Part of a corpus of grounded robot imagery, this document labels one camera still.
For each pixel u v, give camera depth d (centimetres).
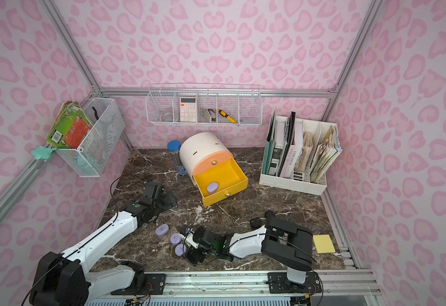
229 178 93
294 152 86
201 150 86
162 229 86
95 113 88
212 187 88
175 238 84
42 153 63
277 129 92
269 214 91
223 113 98
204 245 64
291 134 84
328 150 84
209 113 97
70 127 72
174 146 93
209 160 85
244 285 73
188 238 73
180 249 81
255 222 88
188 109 95
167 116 96
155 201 66
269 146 82
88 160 72
